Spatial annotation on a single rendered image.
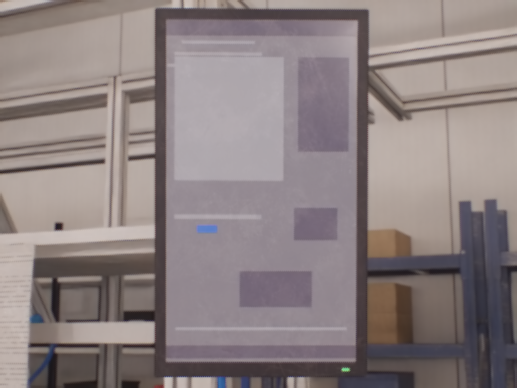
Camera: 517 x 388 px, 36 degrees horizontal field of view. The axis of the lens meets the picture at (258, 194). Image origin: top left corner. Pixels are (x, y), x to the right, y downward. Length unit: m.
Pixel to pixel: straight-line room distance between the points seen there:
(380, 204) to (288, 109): 3.75
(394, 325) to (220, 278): 3.20
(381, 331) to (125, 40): 2.89
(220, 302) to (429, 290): 3.65
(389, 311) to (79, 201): 2.54
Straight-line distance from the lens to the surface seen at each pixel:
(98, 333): 1.59
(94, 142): 2.88
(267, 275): 1.11
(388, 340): 4.28
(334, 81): 1.12
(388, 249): 4.32
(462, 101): 2.39
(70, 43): 6.23
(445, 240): 4.73
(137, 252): 1.56
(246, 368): 1.13
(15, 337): 1.58
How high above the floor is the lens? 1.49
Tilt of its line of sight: 10 degrees up
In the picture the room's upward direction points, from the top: straight up
